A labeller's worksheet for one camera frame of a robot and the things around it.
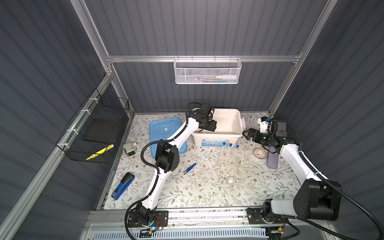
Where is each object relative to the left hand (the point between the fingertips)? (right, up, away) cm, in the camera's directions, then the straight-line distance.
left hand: (211, 125), depth 96 cm
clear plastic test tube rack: (+11, -23, -3) cm, 26 cm away
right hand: (+21, -6, -11) cm, 25 cm away
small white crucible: (+10, -32, -12) cm, 35 cm away
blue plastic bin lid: (-37, -2, +16) cm, 40 cm away
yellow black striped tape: (-53, -12, -31) cm, 62 cm away
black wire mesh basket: (-62, -7, -35) cm, 72 cm away
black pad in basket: (-60, -3, -19) cm, 63 cm away
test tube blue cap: (+9, -11, -13) cm, 19 cm away
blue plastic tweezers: (-14, -27, -5) cm, 31 cm away
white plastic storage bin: (+15, 0, +13) cm, 20 cm away
